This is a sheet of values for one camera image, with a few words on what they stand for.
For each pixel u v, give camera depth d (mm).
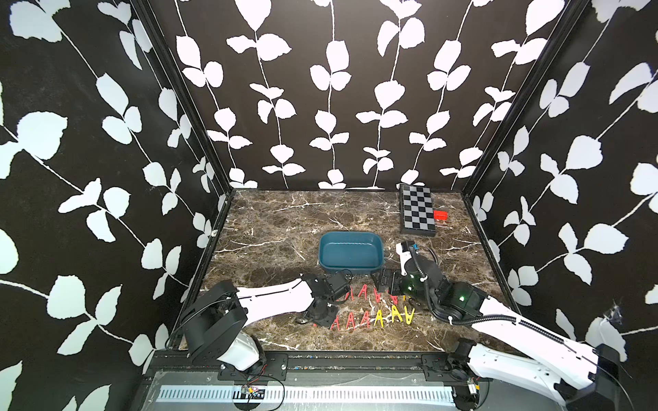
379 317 837
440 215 1111
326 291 655
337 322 816
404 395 702
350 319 820
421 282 529
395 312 838
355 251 1009
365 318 833
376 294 877
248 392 705
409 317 835
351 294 702
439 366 745
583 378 400
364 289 881
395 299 867
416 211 1108
